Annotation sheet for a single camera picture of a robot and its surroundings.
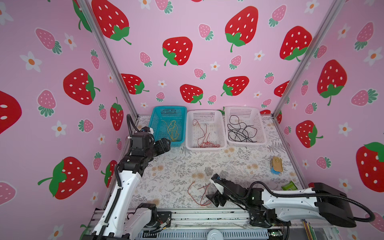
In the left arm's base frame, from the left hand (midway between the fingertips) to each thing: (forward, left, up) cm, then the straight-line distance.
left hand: (164, 142), depth 76 cm
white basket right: (+32, -53, -23) cm, 66 cm away
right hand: (-19, -23, -18) cm, 35 cm away
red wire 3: (+35, -13, -20) cm, 42 cm away
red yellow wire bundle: (+27, +2, -22) cm, 35 cm away
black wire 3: (+24, -51, -22) cm, 61 cm away
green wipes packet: (-13, -71, -23) cm, 76 cm away
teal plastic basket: (+32, +4, -19) cm, 38 cm away
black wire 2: (+22, -58, -22) cm, 66 cm away
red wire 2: (+13, -25, -23) cm, 36 cm away
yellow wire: (+27, +2, -22) cm, 35 cm away
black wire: (+35, -47, -23) cm, 63 cm away
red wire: (-23, -22, -24) cm, 40 cm away
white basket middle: (+27, -23, -22) cm, 42 cm away
